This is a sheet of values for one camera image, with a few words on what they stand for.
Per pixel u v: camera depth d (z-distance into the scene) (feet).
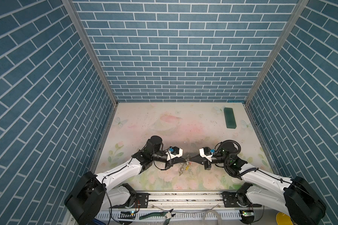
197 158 2.20
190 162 2.32
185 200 2.47
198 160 2.22
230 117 3.65
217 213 2.32
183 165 2.76
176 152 2.01
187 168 2.76
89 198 1.32
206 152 1.98
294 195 1.35
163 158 2.18
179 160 2.28
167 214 2.27
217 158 2.12
